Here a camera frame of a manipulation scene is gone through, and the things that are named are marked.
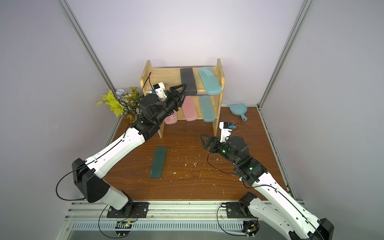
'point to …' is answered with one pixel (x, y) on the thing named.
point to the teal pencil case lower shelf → (208, 109)
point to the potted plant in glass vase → (128, 104)
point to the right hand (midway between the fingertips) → (205, 134)
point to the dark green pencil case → (157, 164)
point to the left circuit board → (123, 228)
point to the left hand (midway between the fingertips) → (188, 87)
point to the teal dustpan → (240, 109)
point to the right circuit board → (251, 227)
